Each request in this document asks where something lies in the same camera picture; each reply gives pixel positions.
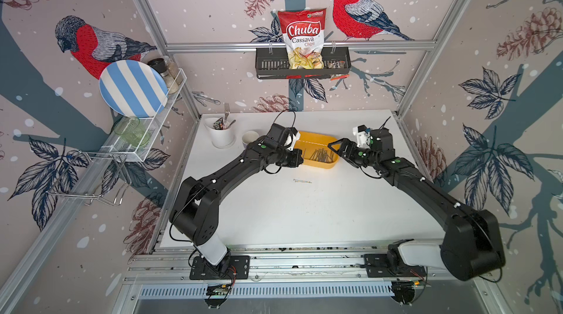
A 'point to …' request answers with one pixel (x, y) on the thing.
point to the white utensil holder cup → (220, 137)
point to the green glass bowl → (133, 132)
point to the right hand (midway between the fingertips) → (333, 148)
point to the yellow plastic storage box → (315, 151)
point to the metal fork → (226, 111)
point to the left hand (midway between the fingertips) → (307, 157)
